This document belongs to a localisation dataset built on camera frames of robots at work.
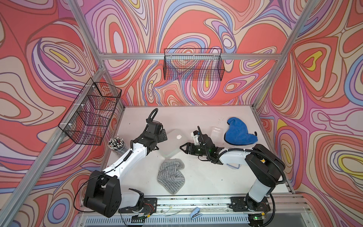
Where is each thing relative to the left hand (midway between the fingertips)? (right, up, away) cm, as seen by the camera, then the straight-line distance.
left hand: (159, 134), depth 87 cm
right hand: (+15, -11, +1) cm, 19 cm away
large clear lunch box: (+6, -10, +11) cm, 16 cm away
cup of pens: (-22, -4, -10) cm, 24 cm away
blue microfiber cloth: (+54, -1, +12) cm, 56 cm away
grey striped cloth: (+7, -23, -8) cm, 26 cm away
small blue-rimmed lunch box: (+46, -19, -2) cm, 49 cm away
